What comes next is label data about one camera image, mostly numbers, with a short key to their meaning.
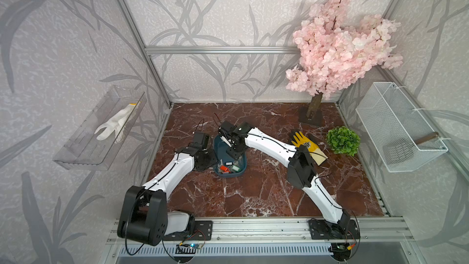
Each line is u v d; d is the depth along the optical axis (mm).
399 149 723
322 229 737
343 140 862
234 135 658
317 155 948
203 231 732
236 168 910
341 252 743
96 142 648
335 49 627
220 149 969
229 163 933
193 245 705
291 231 760
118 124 643
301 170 557
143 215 410
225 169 909
